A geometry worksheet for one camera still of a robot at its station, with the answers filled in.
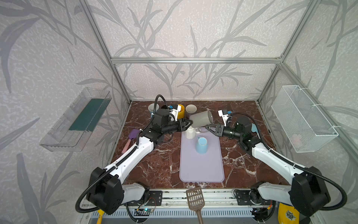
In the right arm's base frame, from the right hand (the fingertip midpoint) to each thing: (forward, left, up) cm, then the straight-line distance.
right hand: (206, 123), depth 75 cm
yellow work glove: (-39, -38, -22) cm, 59 cm away
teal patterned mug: (+27, +39, -17) cm, 50 cm away
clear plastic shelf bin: (-9, +64, +8) cm, 65 cm away
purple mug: (+27, +8, -18) cm, 33 cm away
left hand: (+2, +8, +2) cm, 8 cm away
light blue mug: (-5, +2, -17) cm, 18 cm away
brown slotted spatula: (-33, +6, -22) cm, 40 cm away
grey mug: (+2, +3, +1) cm, 4 cm away
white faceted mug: (+5, +9, -18) cm, 21 cm away
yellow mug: (+22, +15, -19) cm, 33 cm away
